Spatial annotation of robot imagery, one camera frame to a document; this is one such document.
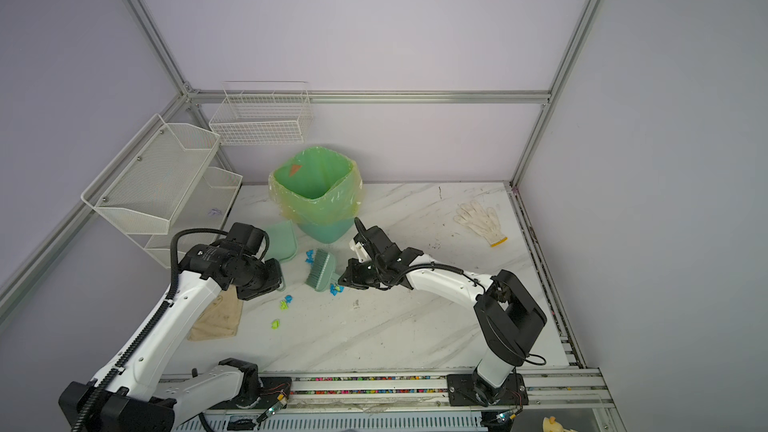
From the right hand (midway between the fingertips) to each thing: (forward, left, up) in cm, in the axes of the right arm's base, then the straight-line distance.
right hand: (336, 283), depth 78 cm
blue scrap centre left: (+4, +3, -13) cm, 14 cm away
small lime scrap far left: (-7, +19, -13) cm, 24 cm away
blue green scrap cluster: (+16, +13, -12) cm, 24 cm away
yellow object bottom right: (-29, -51, -11) cm, 60 cm away
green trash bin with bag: (+23, +6, +12) cm, 27 cm away
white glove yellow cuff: (+32, -48, -14) cm, 59 cm away
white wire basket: (+50, +28, +21) cm, 61 cm away
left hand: (-3, +14, +3) cm, 15 cm away
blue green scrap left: (0, +18, -13) cm, 22 cm away
